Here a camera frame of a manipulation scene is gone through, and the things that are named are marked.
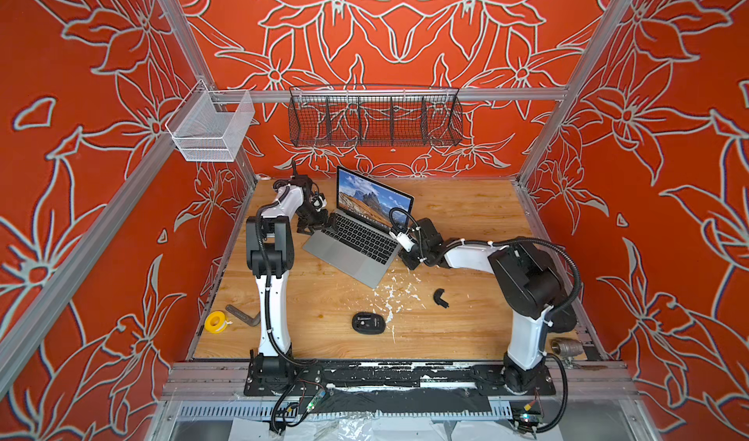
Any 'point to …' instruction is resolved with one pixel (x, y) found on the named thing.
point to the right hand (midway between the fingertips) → (400, 248)
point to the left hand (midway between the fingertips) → (325, 228)
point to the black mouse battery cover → (437, 298)
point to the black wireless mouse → (369, 323)
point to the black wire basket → (374, 115)
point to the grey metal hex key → (244, 317)
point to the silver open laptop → (358, 239)
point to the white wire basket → (203, 134)
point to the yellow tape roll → (216, 322)
